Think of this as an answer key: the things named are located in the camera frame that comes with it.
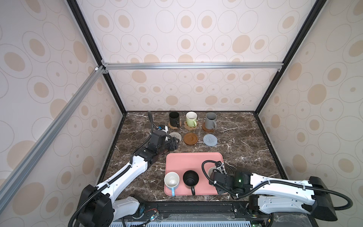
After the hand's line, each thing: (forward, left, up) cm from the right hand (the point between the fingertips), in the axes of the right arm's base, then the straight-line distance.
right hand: (218, 185), depth 77 cm
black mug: (+46, +26, +4) cm, 53 cm away
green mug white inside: (+48, +13, +3) cm, 50 cm away
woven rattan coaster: (+45, +27, -4) cm, 52 cm away
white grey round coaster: (+38, +25, -5) cm, 45 cm away
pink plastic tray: (+16, +21, -6) cm, 28 cm away
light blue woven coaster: (+33, 0, -6) cm, 34 cm away
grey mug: (+43, -1, +3) cm, 43 cm away
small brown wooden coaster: (+34, +14, -5) cm, 37 cm away
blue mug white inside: (+4, +26, -3) cm, 27 cm away
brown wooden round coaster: (+44, +3, -5) cm, 44 cm away
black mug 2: (+5, +15, -4) cm, 16 cm away
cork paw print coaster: (+44, +14, -5) cm, 47 cm away
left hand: (+21, +21, +14) cm, 33 cm away
